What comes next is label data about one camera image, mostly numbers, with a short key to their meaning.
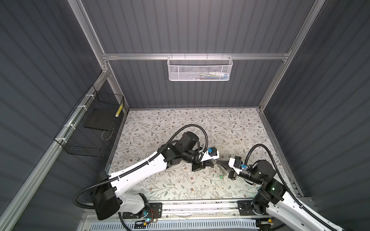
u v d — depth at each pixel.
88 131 0.72
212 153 0.57
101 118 0.74
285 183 0.55
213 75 0.92
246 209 0.73
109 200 0.38
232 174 0.60
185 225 0.77
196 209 0.75
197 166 0.61
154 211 0.72
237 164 0.53
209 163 0.65
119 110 0.82
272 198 0.54
